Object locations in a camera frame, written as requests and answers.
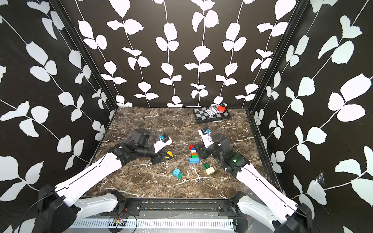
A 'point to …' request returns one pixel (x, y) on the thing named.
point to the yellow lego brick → (170, 153)
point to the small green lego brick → (194, 156)
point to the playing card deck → (212, 111)
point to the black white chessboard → (201, 116)
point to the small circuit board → (117, 222)
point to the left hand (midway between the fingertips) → (169, 152)
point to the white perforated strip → (157, 224)
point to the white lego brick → (193, 151)
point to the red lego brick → (190, 146)
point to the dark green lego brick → (206, 165)
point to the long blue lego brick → (194, 160)
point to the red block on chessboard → (221, 108)
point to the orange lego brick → (194, 154)
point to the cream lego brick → (210, 170)
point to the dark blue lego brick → (193, 148)
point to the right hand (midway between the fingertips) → (196, 141)
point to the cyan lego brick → (176, 172)
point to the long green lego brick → (180, 175)
